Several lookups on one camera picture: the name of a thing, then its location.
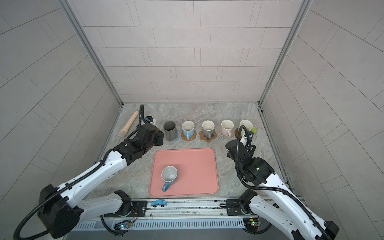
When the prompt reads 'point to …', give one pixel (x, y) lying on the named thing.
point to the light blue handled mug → (188, 127)
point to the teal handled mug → (208, 128)
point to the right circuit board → (252, 224)
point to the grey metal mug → (170, 130)
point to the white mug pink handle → (226, 126)
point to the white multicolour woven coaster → (224, 137)
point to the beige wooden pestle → (123, 132)
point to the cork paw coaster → (206, 138)
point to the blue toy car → (158, 202)
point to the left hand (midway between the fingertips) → (164, 132)
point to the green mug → (248, 125)
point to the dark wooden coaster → (236, 132)
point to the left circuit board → (123, 226)
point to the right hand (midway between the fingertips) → (233, 146)
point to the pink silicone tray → (197, 171)
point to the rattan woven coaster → (191, 138)
